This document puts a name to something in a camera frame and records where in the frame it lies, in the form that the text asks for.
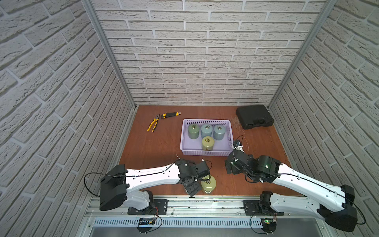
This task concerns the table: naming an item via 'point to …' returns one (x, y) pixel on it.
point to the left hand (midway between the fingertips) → (193, 183)
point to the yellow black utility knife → (166, 115)
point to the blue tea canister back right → (219, 131)
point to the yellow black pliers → (155, 121)
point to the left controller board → (145, 221)
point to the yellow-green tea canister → (208, 143)
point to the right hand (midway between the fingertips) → (235, 161)
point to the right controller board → (269, 225)
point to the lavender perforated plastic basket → (193, 147)
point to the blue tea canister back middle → (206, 130)
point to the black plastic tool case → (253, 116)
